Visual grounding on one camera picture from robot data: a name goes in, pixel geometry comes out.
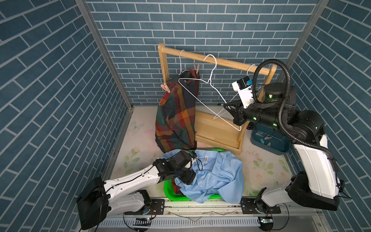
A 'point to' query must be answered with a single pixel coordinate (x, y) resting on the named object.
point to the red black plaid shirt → (176, 188)
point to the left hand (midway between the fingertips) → (195, 176)
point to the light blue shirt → (218, 173)
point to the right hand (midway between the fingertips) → (227, 105)
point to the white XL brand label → (206, 158)
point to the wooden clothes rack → (210, 129)
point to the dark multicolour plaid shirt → (175, 126)
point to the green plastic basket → (169, 192)
